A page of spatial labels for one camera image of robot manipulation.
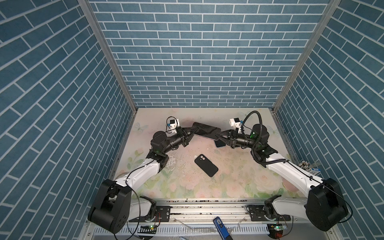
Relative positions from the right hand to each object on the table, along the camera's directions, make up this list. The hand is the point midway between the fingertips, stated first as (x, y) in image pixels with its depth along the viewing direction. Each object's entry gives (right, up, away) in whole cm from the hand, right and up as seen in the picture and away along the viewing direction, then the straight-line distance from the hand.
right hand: (215, 134), depth 69 cm
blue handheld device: (+3, -44, 0) cm, 45 cm away
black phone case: (-3, -21, +23) cm, 31 cm away
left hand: (-8, +2, +2) cm, 9 cm away
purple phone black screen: (-4, +2, +3) cm, 5 cm away
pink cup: (+45, -15, +3) cm, 48 cm away
